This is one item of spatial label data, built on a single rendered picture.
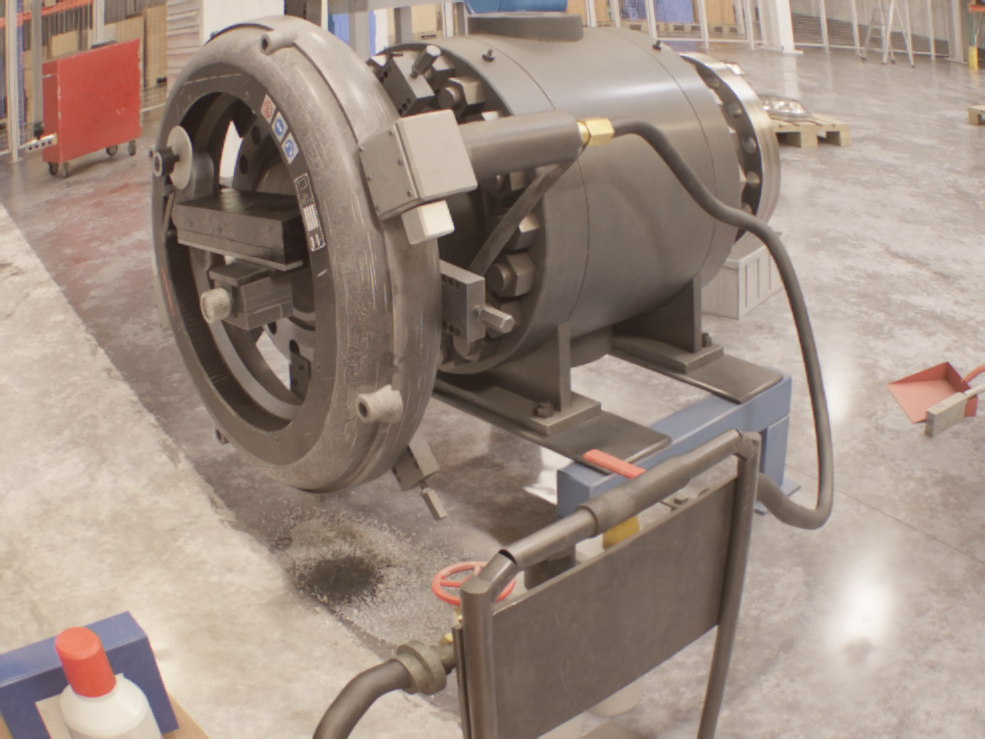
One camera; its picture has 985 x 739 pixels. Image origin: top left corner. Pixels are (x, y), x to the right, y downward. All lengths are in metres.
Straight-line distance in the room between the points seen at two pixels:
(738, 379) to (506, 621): 1.12
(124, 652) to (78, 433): 1.93
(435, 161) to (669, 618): 0.57
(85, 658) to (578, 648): 0.59
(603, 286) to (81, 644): 1.33
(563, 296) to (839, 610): 0.72
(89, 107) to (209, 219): 5.33
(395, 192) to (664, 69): 0.79
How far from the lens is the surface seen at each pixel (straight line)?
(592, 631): 1.04
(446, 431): 2.44
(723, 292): 3.05
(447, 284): 1.41
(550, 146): 1.41
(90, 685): 0.60
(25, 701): 0.78
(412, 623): 1.79
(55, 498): 2.38
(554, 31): 1.86
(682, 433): 1.81
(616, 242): 1.74
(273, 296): 1.49
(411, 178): 1.26
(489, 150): 1.34
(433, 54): 1.36
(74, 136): 6.90
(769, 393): 1.99
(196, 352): 1.88
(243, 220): 1.53
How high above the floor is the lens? 1.03
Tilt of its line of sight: 22 degrees down
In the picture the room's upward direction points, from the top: 4 degrees counter-clockwise
